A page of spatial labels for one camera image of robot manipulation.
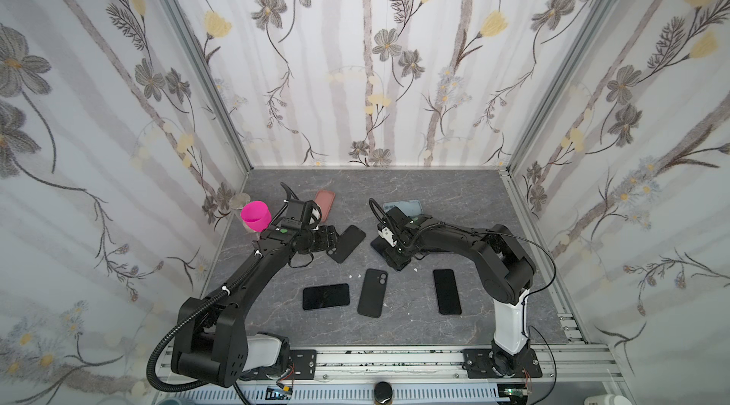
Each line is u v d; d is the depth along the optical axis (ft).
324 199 3.66
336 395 2.30
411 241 2.25
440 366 2.47
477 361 2.42
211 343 1.33
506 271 1.68
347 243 3.28
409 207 3.53
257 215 2.95
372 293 2.94
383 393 2.03
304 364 2.40
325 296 3.61
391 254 2.79
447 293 2.83
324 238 2.46
